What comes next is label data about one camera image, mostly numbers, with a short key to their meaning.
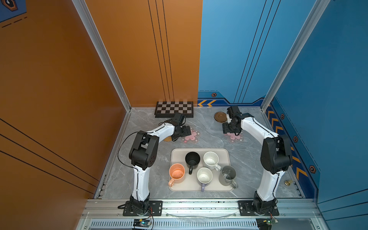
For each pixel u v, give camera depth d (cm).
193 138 101
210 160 89
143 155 55
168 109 116
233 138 100
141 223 71
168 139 68
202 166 87
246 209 72
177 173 83
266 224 70
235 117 72
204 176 84
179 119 81
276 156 50
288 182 81
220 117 112
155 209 73
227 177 83
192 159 84
